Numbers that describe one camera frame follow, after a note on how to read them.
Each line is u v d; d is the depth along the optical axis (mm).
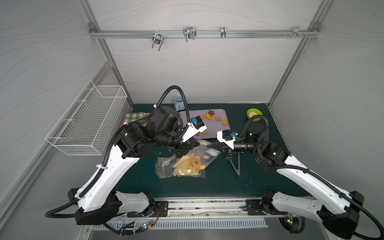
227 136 473
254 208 730
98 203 375
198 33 778
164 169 803
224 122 1071
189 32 754
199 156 675
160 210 735
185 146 464
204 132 479
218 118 1112
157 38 801
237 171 844
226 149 541
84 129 672
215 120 1112
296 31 766
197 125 447
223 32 782
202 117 1116
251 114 1103
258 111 1112
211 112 1142
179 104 1123
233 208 749
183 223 703
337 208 391
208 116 1121
